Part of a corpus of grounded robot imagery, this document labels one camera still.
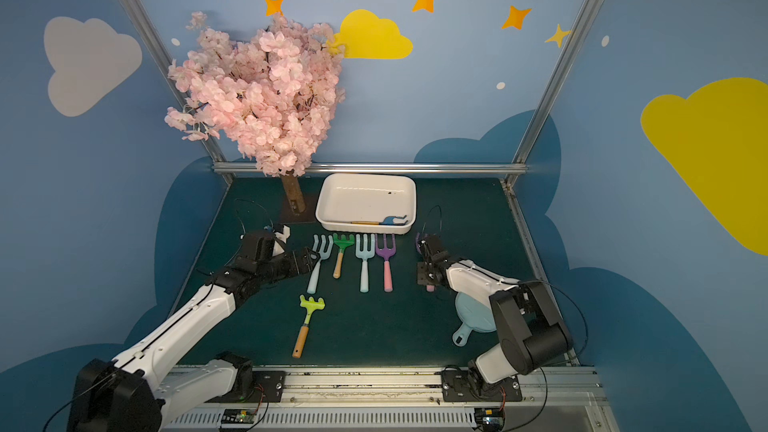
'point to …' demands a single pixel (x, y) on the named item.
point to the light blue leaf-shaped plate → (476, 316)
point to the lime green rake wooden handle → (310, 305)
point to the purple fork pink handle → (386, 254)
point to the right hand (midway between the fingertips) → (431, 269)
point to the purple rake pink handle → (418, 246)
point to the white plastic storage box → (362, 203)
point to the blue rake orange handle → (388, 221)
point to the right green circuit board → (490, 419)
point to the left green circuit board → (238, 416)
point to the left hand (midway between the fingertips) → (308, 255)
